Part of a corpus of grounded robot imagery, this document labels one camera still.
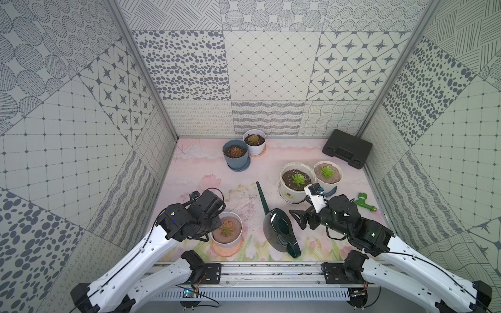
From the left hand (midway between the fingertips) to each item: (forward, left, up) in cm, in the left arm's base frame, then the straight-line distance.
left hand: (217, 219), depth 70 cm
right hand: (+5, -31, +1) cm, 31 cm away
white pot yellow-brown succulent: (+48, -12, -6) cm, 50 cm away
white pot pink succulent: (-5, -3, -8) cm, 10 cm away
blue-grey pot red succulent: (+39, -2, -7) cm, 39 cm away
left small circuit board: (-21, +10, -18) cm, 29 cm away
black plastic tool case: (+49, -67, -13) cm, 84 cm away
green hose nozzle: (+19, -65, -16) cm, 70 cm away
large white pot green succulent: (+23, -31, -5) cm, 39 cm away
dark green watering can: (-2, -23, -4) cm, 23 cm away
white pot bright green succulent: (+25, -47, -6) cm, 54 cm away
